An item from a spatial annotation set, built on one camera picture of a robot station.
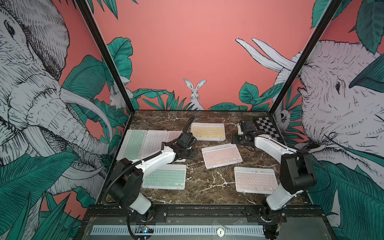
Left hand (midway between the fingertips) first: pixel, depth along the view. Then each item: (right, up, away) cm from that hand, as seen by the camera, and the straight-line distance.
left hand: (194, 151), depth 88 cm
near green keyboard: (-16, -15, -2) cm, 22 cm away
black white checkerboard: (+53, +16, +22) cm, 60 cm away
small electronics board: (-23, -34, -18) cm, 45 cm away
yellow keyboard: (+12, +11, +17) cm, 24 cm away
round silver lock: (+13, -35, -18) cm, 42 cm away
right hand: (+25, +8, +7) cm, 28 cm away
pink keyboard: (+16, -5, +8) cm, 18 cm away
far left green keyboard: (-42, +1, +11) cm, 43 cm away
